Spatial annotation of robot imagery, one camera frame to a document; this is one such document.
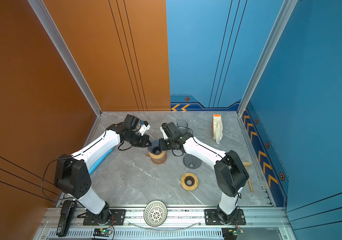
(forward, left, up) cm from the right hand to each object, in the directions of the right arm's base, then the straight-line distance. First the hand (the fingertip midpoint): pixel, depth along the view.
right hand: (158, 145), depth 86 cm
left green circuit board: (-40, +26, -14) cm, 49 cm away
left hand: (+1, +4, +1) cm, 5 cm away
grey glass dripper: (-6, -19, -10) cm, 22 cm away
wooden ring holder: (-16, -18, -13) cm, 27 cm away
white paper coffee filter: (+16, -38, -5) cm, 41 cm away
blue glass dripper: (0, +2, -2) cm, 3 cm away
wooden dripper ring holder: (-5, +1, -3) cm, 6 cm away
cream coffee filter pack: (+24, -36, -1) cm, 43 cm away
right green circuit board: (-40, -36, -15) cm, 56 cm away
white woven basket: (-32, +1, -12) cm, 34 cm away
